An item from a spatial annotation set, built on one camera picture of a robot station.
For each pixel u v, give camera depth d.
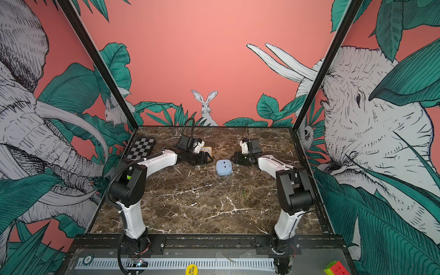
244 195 0.89
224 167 0.96
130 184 0.51
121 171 0.48
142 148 1.04
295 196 0.48
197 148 0.85
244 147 0.88
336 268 0.66
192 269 0.68
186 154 0.78
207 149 1.04
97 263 0.70
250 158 0.72
